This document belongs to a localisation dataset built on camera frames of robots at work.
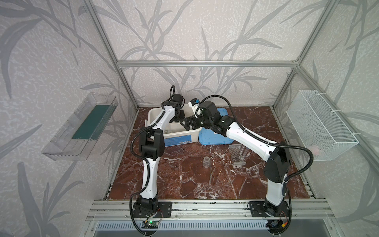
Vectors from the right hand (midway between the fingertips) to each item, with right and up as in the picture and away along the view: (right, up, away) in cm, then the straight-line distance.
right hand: (187, 114), depth 80 cm
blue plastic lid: (+12, -15, +22) cm, 29 cm away
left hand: (-6, +1, +22) cm, 23 cm away
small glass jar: (+11, -27, +4) cm, 29 cm away
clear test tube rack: (+31, -24, +13) cm, 42 cm away
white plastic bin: (-7, -11, +5) cm, 14 cm away
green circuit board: (-18, -54, -8) cm, 58 cm away
